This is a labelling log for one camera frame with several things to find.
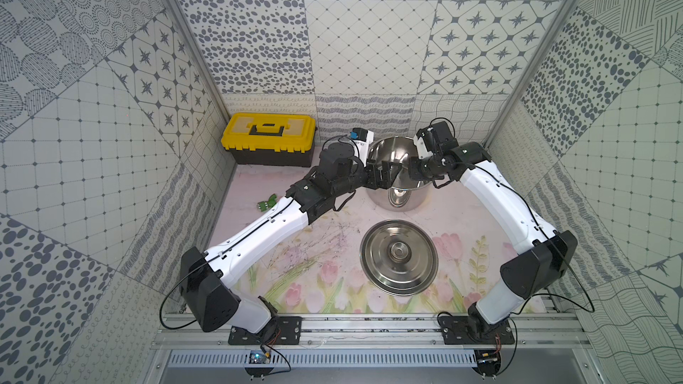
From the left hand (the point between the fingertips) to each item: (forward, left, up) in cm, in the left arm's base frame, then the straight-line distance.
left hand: (389, 157), depth 68 cm
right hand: (+5, -9, -13) cm, 17 cm away
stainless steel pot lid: (-12, -6, -35) cm, 38 cm away
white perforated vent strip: (-40, +15, -37) cm, 57 cm away
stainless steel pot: (+8, -9, -28) cm, 31 cm away
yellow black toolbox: (+26, +44, -19) cm, 54 cm away
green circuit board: (-40, +35, -39) cm, 66 cm away
